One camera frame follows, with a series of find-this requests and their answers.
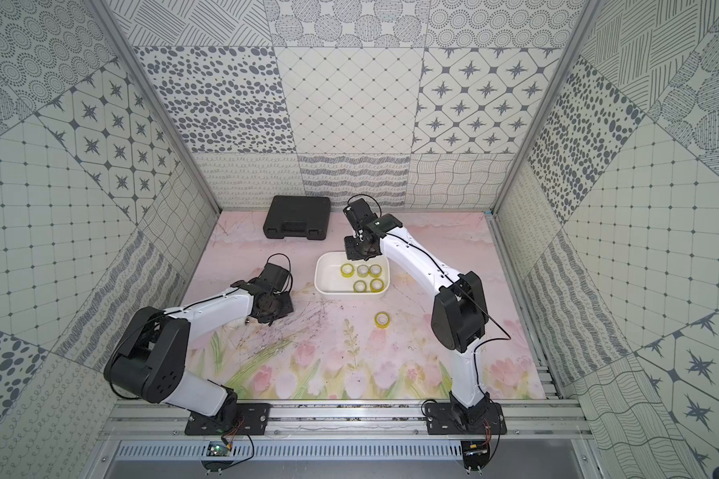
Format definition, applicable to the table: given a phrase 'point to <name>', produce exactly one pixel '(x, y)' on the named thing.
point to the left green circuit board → (217, 448)
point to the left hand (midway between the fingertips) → (287, 305)
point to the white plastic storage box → (335, 274)
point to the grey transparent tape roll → (362, 270)
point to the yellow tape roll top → (375, 270)
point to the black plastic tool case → (298, 216)
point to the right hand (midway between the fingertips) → (359, 254)
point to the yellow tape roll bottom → (376, 285)
